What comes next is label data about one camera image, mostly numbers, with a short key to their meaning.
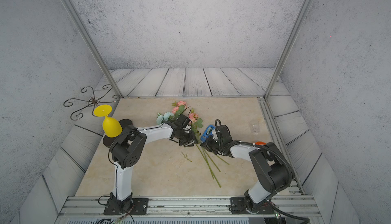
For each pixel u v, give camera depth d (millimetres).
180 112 1082
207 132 959
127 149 532
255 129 981
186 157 903
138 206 731
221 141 727
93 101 764
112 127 751
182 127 816
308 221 613
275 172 454
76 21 799
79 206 753
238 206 727
